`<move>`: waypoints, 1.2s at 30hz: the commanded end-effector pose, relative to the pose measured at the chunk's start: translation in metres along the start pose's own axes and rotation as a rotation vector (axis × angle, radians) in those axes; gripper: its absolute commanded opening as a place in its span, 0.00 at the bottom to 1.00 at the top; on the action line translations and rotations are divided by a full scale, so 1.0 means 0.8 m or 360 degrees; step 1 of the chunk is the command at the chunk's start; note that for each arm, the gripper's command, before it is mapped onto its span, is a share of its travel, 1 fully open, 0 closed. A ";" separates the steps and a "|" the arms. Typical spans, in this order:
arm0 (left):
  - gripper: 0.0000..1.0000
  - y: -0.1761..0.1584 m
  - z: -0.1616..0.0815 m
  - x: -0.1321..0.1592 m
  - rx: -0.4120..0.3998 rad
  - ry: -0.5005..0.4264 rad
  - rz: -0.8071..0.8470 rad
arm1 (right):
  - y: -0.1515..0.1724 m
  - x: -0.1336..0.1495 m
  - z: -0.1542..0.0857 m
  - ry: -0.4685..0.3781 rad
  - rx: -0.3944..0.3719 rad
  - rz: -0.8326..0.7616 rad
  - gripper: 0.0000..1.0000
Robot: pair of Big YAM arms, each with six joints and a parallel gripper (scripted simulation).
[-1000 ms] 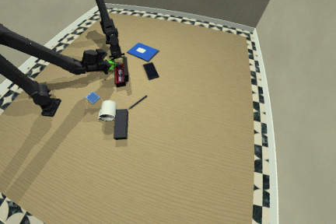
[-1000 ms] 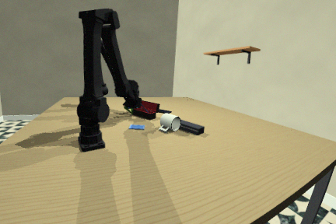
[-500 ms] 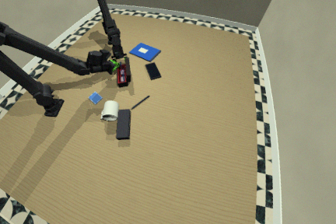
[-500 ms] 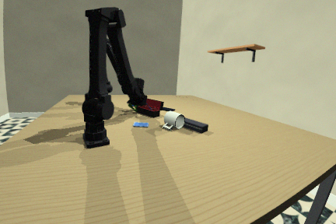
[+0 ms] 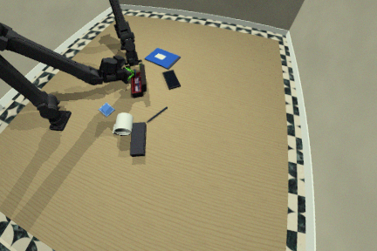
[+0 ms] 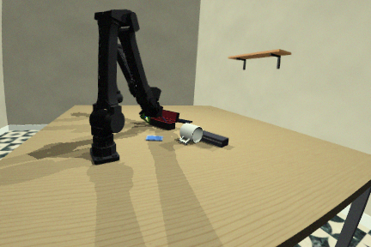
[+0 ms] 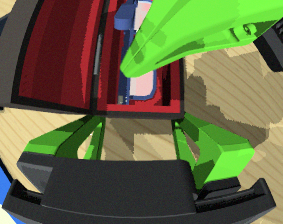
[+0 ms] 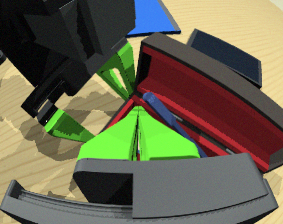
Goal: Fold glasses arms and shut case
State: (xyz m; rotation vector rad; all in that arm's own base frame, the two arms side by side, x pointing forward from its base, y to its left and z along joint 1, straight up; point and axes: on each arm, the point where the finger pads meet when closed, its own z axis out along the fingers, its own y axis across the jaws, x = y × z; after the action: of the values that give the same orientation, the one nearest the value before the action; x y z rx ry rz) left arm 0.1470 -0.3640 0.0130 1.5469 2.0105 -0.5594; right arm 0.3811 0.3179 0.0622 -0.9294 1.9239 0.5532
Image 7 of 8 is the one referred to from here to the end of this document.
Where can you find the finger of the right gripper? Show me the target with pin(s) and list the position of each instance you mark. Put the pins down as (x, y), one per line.
(199, 18)
(159, 13)

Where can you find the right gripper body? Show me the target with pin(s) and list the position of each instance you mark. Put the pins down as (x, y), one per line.
(270, 46)

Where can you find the blue glasses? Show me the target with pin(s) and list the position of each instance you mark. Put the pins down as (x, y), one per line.
(144, 87)

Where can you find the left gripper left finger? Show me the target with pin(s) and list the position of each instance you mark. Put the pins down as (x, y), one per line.
(65, 140)

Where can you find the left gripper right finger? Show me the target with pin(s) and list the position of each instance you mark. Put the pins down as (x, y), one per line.
(223, 154)

